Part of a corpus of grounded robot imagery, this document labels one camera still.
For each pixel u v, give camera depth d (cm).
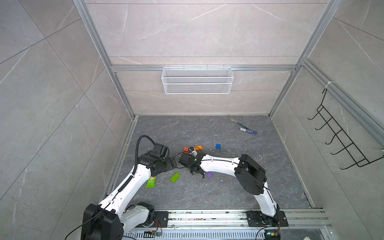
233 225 73
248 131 110
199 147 101
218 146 101
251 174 51
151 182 84
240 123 115
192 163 66
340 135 68
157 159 61
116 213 40
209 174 88
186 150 96
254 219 73
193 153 82
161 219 73
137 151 58
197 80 100
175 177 87
